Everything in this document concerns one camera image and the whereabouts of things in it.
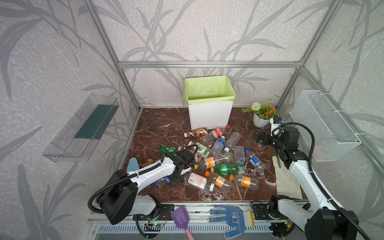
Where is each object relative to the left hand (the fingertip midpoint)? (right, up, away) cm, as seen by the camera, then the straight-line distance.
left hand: (175, 171), depth 84 cm
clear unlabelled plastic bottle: (+34, +15, +11) cm, 39 cm away
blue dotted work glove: (+32, -18, -12) cm, 38 cm away
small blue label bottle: (+46, +5, +3) cm, 47 cm away
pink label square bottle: (+14, -4, -5) cm, 15 cm away
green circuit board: (-8, -23, -12) cm, 27 cm away
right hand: (+49, +25, -2) cm, 55 cm away
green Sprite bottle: (+32, 0, +5) cm, 32 cm away
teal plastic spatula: (-26, +2, +5) cm, 27 cm away
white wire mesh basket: (+69, +22, -23) cm, 76 cm away
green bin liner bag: (+20, +50, +17) cm, 57 cm away
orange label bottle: (+42, -5, -5) cm, 43 cm away
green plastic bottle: (-9, +11, +8) cm, 17 cm away
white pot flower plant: (+57, +34, +16) cm, 68 cm away
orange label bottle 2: (+25, -4, -5) cm, 26 cm away
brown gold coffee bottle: (+12, +21, +15) cm, 28 cm away
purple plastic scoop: (+5, -18, -12) cm, 22 cm away
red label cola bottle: (+25, +21, +15) cm, 36 cm away
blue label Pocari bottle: (+26, +12, +12) cm, 31 cm away
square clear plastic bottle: (+39, +8, +10) cm, 41 cm away
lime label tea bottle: (+15, +10, +8) cm, 20 cm away
